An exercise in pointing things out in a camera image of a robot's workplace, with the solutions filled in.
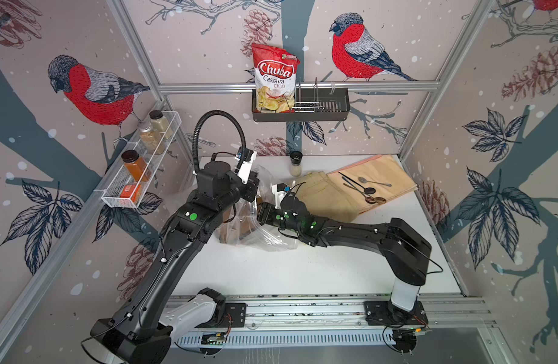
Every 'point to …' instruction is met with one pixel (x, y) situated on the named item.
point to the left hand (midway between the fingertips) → (260, 167)
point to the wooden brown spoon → (379, 199)
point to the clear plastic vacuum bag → (241, 225)
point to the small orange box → (130, 191)
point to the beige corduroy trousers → (324, 199)
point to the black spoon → (368, 190)
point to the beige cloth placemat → (385, 168)
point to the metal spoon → (364, 180)
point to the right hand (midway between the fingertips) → (250, 213)
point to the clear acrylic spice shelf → (112, 188)
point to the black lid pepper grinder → (296, 158)
